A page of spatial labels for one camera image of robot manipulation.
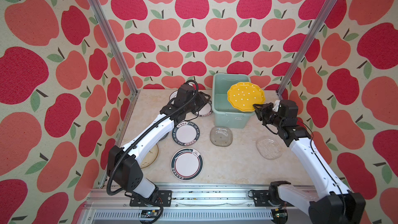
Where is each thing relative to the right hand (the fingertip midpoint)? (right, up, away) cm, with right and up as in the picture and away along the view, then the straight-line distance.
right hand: (257, 103), depth 76 cm
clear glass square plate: (-15, -20, +20) cm, 32 cm away
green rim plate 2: (-23, -5, +32) cm, 40 cm away
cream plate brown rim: (-57, -31, +10) cm, 65 cm away
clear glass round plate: (+13, -27, +15) cm, 33 cm away
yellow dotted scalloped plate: (-5, +4, +6) cm, 9 cm away
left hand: (-22, +2, -1) cm, 22 cm away
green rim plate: (-37, -19, +20) cm, 46 cm away
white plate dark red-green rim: (-36, -34, +9) cm, 50 cm away
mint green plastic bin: (-14, -7, +9) cm, 18 cm away
